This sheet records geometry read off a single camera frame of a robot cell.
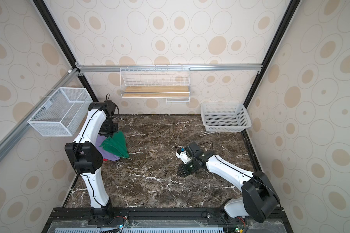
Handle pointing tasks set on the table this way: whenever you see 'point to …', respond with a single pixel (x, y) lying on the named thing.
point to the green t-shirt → (117, 143)
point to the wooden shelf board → (156, 89)
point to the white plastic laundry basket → (224, 117)
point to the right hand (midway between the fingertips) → (179, 174)
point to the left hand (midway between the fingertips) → (113, 133)
